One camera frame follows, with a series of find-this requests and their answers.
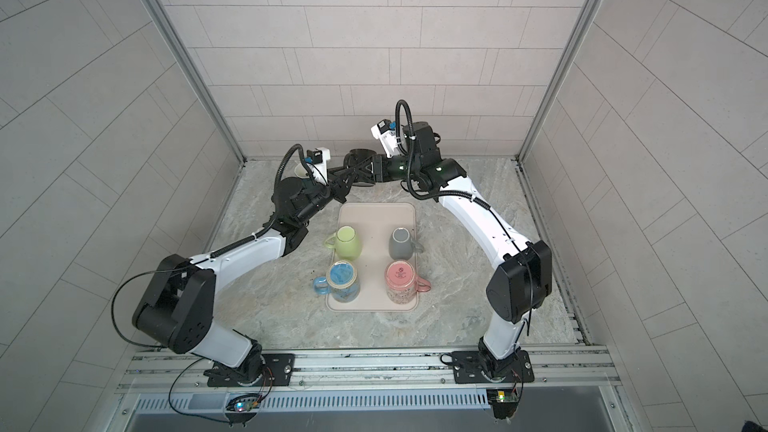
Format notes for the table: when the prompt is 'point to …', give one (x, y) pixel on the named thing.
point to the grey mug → (401, 246)
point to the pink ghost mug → (402, 284)
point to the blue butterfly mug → (341, 281)
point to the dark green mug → (301, 171)
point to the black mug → (361, 161)
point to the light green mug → (346, 242)
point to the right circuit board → (504, 402)
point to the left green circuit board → (242, 409)
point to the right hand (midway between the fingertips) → (359, 169)
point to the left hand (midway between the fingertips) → (363, 165)
